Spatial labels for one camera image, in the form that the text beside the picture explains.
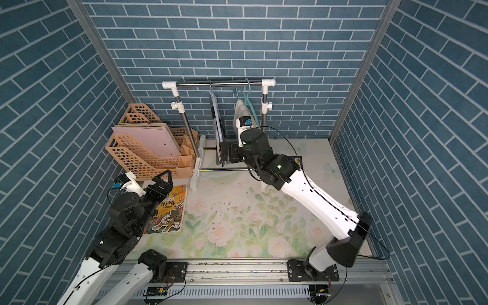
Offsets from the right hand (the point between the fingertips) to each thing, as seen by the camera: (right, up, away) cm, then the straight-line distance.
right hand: (232, 142), depth 67 cm
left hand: (-21, -12, -1) cm, 24 cm away
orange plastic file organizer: (-46, 0, +25) cm, 53 cm away
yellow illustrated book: (-31, -33, +20) cm, 49 cm away
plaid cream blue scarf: (+2, +17, +21) cm, 27 cm away
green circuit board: (-29, -57, +5) cm, 64 cm away
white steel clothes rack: (-23, -9, +38) cm, 45 cm away
